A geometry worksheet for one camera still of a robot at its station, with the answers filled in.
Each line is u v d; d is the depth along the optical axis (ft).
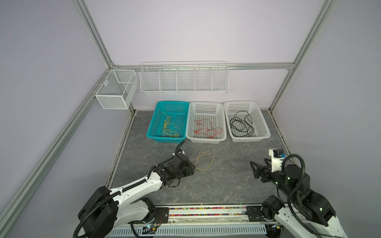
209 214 2.48
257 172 1.97
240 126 3.56
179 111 3.56
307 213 1.46
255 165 2.03
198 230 5.18
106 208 1.32
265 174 1.90
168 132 3.26
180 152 2.47
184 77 3.25
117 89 3.32
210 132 3.49
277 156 1.84
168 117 3.79
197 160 2.92
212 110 3.80
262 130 3.32
